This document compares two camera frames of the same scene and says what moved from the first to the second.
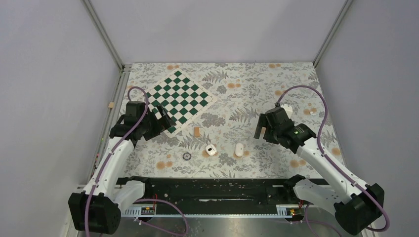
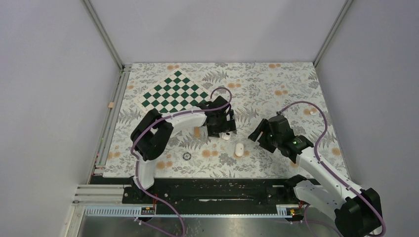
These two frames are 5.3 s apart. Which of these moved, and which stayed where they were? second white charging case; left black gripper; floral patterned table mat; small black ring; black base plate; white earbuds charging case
Moved: left black gripper; white earbuds charging case
Stayed: second white charging case; floral patterned table mat; small black ring; black base plate
